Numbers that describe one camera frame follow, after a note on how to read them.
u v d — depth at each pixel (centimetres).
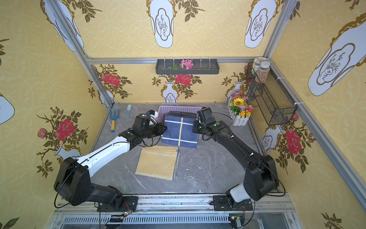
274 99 82
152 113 76
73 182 42
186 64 88
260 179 42
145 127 66
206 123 63
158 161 89
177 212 72
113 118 113
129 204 73
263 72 80
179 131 85
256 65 85
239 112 94
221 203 73
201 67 92
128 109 117
